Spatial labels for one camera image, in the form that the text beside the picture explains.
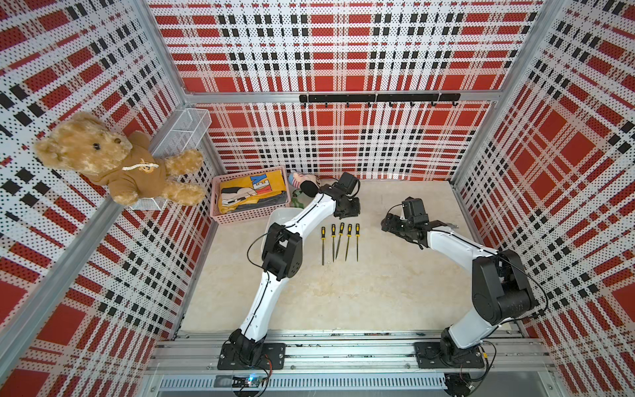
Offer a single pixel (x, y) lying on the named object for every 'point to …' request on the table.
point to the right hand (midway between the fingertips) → (392, 223)
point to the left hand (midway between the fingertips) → (358, 210)
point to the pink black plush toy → (307, 184)
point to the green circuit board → (247, 381)
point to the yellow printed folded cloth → (241, 188)
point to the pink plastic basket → (263, 205)
